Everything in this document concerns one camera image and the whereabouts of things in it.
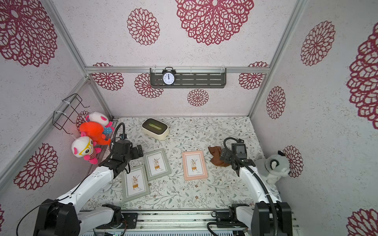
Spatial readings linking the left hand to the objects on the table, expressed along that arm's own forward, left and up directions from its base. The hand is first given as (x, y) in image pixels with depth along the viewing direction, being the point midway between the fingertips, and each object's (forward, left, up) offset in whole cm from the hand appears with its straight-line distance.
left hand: (134, 149), depth 87 cm
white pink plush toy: (+20, +26, +6) cm, 33 cm away
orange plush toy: (+10, +25, +5) cm, 27 cm away
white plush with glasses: (-3, +24, +8) cm, 26 cm away
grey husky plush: (-14, -74, +6) cm, 76 cm away
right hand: (-2, -57, -2) cm, 57 cm away
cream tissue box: (+22, -7, -8) cm, 25 cm away
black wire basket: (+8, +31, +22) cm, 38 cm away
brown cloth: (+4, -50, -10) cm, 51 cm away
